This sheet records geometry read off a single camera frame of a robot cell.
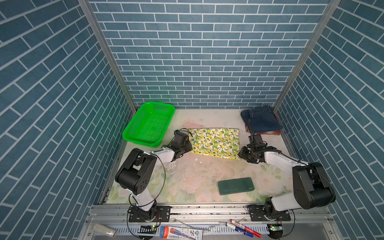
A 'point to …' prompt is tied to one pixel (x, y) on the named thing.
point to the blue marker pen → (241, 230)
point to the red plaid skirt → (277, 132)
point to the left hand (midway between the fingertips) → (189, 145)
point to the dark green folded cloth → (234, 186)
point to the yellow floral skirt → (220, 142)
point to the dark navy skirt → (263, 119)
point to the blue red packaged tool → (180, 233)
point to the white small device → (104, 230)
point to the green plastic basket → (149, 124)
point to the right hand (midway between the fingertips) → (240, 152)
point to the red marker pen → (246, 228)
